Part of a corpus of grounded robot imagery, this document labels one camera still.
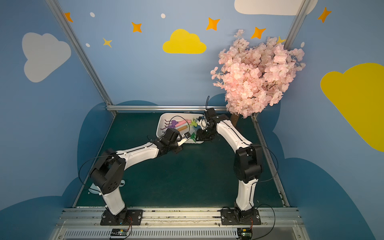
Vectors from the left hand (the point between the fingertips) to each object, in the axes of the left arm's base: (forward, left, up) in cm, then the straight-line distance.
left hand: (180, 139), depth 94 cm
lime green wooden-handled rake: (+24, -9, -12) cm, 28 cm away
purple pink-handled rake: (+21, +8, -10) cm, 24 cm away
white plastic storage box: (+16, -1, -10) cm, 18 cm away
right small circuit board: (-48, -36, -12) cm, 61 cm away
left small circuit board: (-49, +26, -11) cm, 56 cm away
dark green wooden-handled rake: (+1, -9, +2) cm, 9 cm away
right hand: (-1, -13, +3) cm, 14 cm away
